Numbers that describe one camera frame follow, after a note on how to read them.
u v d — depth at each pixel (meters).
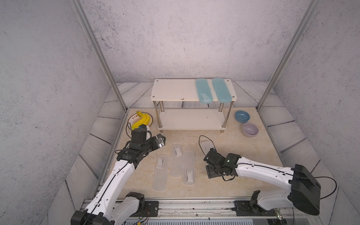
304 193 0.39
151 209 0.73
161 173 0.85
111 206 0.40
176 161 0.89
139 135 0.58
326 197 0.45
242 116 1.12
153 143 0.70
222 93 0.83
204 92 0.81
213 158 0.62
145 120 1.06
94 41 0.82
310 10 0.71
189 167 0.87
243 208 0.73
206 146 0.87
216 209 0.74
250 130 1.04
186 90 0.85
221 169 0.58
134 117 1.15
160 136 0.72
